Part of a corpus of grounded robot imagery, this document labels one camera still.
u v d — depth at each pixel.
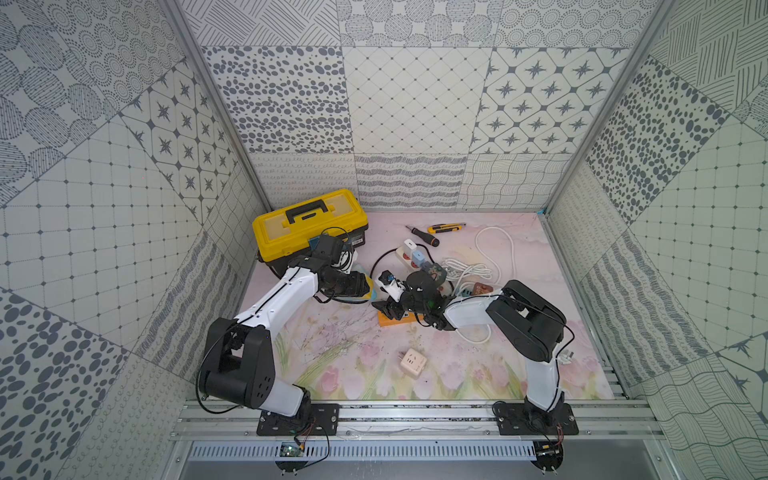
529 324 0.51
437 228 1.14
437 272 0.93
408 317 0.89
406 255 1.04
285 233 0.91
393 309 0.82
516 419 0.73
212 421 0.75
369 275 0.84
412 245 1.01
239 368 0.43
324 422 0.73
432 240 1.08
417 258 0.98
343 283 0.76
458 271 1.01
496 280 1.01
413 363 0.78
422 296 0.75
